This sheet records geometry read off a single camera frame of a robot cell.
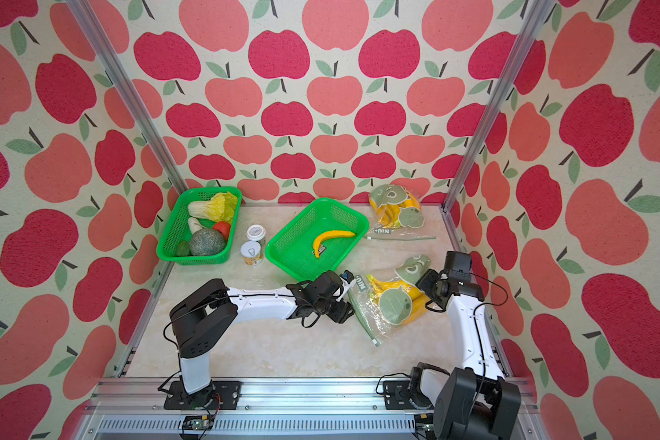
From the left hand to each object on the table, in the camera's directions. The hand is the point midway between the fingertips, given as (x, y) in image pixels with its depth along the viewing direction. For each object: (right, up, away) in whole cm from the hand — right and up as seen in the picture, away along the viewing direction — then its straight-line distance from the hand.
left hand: (351, 315), depth 86 cm
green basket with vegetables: (-60, +29, +24) cm, 70 cm away
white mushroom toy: (-63, +30, +24) cm, 74 cm away
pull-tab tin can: (-36, +19, +12) cm, 42 cm away
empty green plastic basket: (-21, +20, +18) cm, 35 cm away
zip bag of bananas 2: (+10, +4, -3) cm, 11 cm away
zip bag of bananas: (+21, +33, +21) cm, 45 cm away
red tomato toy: (-48, +28, +17) cm, 58 cm away
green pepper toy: (-62, +20, +14) cm, 67 cm away
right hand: (+25, +8, -3) cm, 26 cm away
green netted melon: (-51, +23, +9) cm, 56 cm away
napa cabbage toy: (-51, +36, +21) cm, 66 cm away
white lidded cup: (-35, +26, +17) cm, 48 cm away
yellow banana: (-8, +25, +22) cm, 34 cm away
